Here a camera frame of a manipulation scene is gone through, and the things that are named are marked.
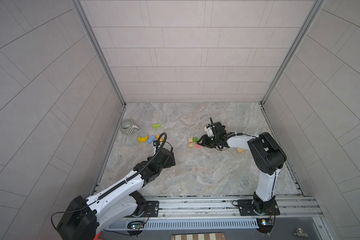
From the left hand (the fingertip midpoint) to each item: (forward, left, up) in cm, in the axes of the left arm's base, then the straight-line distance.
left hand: (171, 155), depth 83 cm
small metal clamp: (-34, -58, -3) cm, 67 cm away
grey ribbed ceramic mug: (+21, +31, -3) cm, 38 cm away
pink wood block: (+8, -16, -4) cm, 18 cm away
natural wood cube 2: (+12, -11, -5) cm, 17 cm away
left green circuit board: (-32, +13, -2) cm, 35 cm away
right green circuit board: (-30, -47, -6) cm, 56 cm away
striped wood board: (-35, -22, -2) cm, 42 cm away
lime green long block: (+23, +13, -5) cm, 27 cm away
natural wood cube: (+10, -11, -5) cm, 16 cm away
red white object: (-36, +29, -1) cm, 46 cm away
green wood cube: (+14, -14, -6) cm, 20 cm away
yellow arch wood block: (+12, +19, -4) cm, 23 cm away
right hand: (+11, -16, -6) cm, 20 cm away
